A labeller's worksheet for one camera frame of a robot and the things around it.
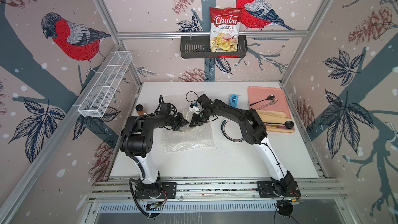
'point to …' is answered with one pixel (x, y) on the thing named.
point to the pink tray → (256, 94)
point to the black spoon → (270, 97)
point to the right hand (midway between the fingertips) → (190, 125)
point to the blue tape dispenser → (234, 100)
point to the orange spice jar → (139, 108)
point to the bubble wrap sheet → (188, 138)
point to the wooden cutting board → (275, 116)
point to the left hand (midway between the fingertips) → (190, 120)
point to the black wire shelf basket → (199, 47)
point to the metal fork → (273, 102)
